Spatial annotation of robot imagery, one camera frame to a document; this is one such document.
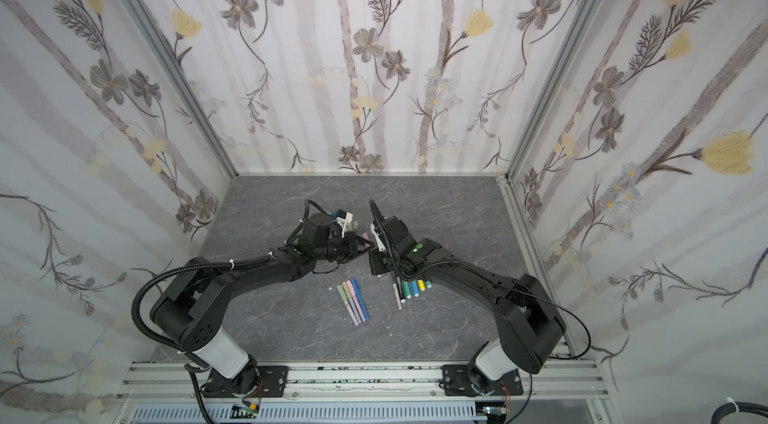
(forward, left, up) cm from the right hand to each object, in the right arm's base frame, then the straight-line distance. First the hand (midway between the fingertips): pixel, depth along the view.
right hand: (365, 253), depth 82 cm
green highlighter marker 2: (-3, -20, -13) cm, 23 cm away
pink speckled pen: (-7, -10, -13) cm, 18 cm away
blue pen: (-6, +3, -13) cm, 14 cm away
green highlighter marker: (-6, -13, -12) cm, 19 cm away
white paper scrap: (-5, +11, -15) cm, 19 cm away
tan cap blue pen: (-5, +6, -14) cm, 16 cm away
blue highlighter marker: (-5, -16, -13) cm, 21 cm away
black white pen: (-5, -11, -13) cm, 18 cm away
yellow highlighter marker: (-4, -17, -13) cm, 22 cm away
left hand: (+5, -1, 0) cm, 5 cm away
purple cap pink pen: (+6, 0, 0) cm, 6 cm away
